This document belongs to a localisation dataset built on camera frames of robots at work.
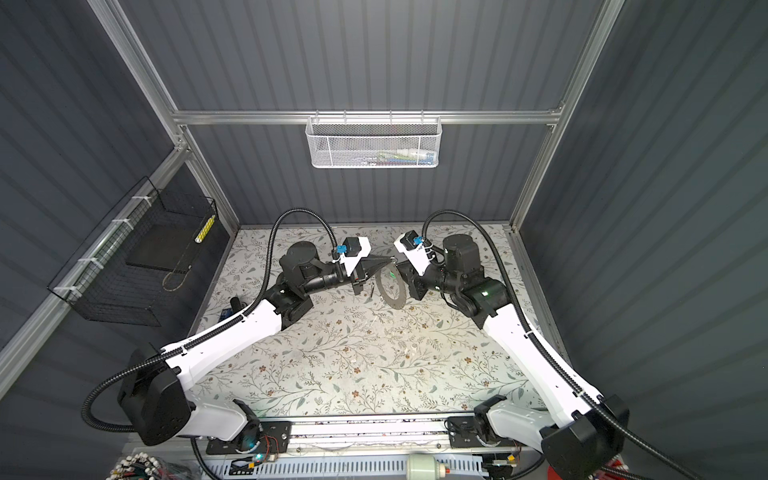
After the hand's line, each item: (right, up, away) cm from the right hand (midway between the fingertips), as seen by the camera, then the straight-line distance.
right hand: (398, 269), depth 71 cm
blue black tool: (-51, -13, +23) cm, 58 cm away
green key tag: (-1, -1, -1) cm, 2 cm away
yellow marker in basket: (-54, +11, +12) cm, 56 cm away
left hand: (-2, +4, -3) cm, 5 cm away
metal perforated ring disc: (-2, -3, -3) cm, 5 cm away
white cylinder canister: (+5, -42, -8) cm, 43 cm away
